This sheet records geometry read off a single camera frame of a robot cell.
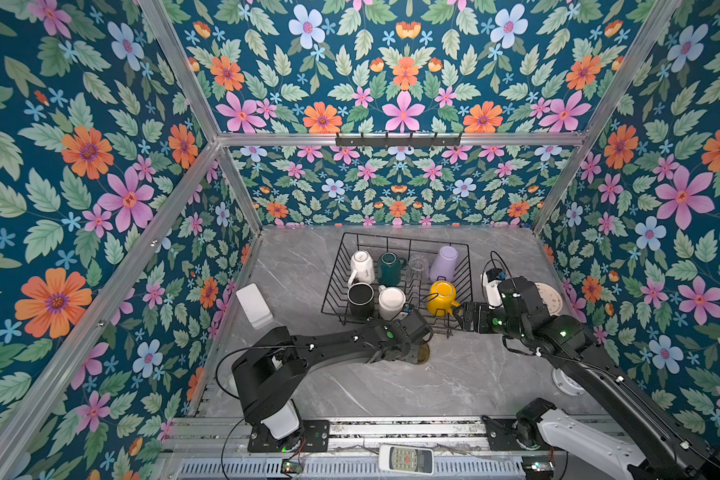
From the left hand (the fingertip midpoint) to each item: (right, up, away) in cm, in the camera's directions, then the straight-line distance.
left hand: (418, 348), depth 81 cm
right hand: (+11, +12, -7) cm, 18 cm away
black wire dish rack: (-25, +11, +11) cm, 30 cm away
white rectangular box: (-51, +9, +13) cm, 54 cm away
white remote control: (-4, -23, -12) cm, 26 cm away
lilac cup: (+10, +23, +12) cm, 27 cm away
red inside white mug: (-7, +12, +7) cm, 16 cm away
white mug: (-16, +23, +12) cm, 31 cm away
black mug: (-16, +13, +5) cm, 21 cm away
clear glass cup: (+2, +21, +14) cm, 25 cm away
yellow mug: (+7, +13, +5) cm, 16 cm away
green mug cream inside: (-8, +21, +14) cm, 26 cm away
